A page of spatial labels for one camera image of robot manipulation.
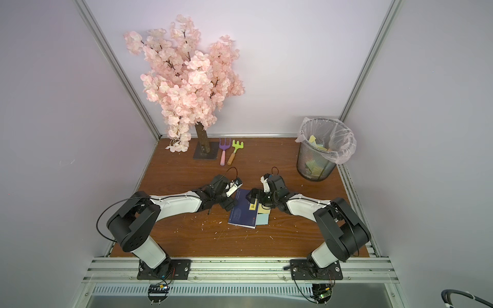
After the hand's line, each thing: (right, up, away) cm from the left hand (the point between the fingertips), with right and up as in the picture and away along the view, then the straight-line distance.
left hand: (232, 191), depth 93 cm
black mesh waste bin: (+39, +14, -5) cm, 42 cm away
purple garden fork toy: (-7, +22, +21) cm, 31 cm away
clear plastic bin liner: (+49, +28, +1) cm, 57 cm away
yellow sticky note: (+15, -8, -6) cm, 18 cm away
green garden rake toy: (0, +23, +21) cm, 31 cm away
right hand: (+11, 0, -4) cm, 12 cm away
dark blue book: (+5, -10, -6) cm, 12 cm away
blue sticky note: (+14, -10, -9) cm, 20 cm away
